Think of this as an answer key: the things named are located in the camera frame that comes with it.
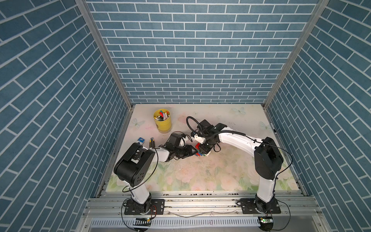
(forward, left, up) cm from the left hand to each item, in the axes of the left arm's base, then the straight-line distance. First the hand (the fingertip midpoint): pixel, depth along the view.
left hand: (197, 155), depth 91 cm
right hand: (+1, -4, +4) cm, 6 cm away
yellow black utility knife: (+10, +31, -3) cm, 33 cm away
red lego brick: (+2, 0, +8) cm, 8 cm away
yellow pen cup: (+24, +24, +9) cm, 35 cm away
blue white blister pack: (+11, +38, -2) cm, 40 cm away
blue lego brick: (-1, -2, +4) cm, 5 cm away
